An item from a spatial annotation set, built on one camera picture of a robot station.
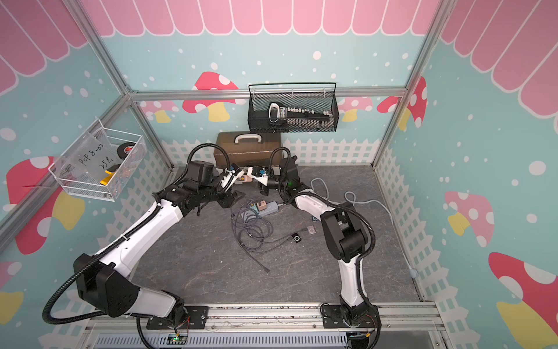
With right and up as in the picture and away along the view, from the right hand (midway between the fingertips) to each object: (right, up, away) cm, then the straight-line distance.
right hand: (246, 177), depth 85 cm
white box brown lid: (-1, +13, +11) cm, 18 cm away
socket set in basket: (+23, +25, +4) cm, 34 cm away
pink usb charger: (+5, -12, +12) cm, 18 cm away
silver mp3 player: (+27, -23, +10) cm, 37 cm away
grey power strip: (+9, -13, +16) cm, 23 cm away
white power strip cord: (+67, -38, +2) cm, 77 cm away
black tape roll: (-44, +10, -5) cm, 45 cm away
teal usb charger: (+2, -13, +12) cm, 17 cm away
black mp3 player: (+20, -26, +7) cm, 33 cm away
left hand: (-3, -6, -4) cm, 8 cm away
